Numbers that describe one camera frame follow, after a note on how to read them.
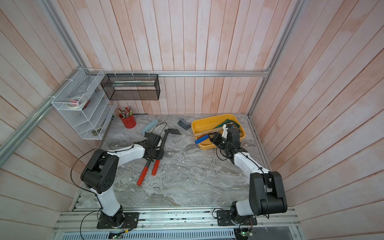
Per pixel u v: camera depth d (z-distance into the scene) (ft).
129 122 3.54
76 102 2.45
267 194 1.47
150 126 3.52
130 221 2.39
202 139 3.13
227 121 3.72
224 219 2.40
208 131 3.31
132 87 3.39
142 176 2.88
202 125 3.60
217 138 2.56
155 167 2.96
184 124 3.72
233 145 2.30
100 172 1.60
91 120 2.56
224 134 2.62
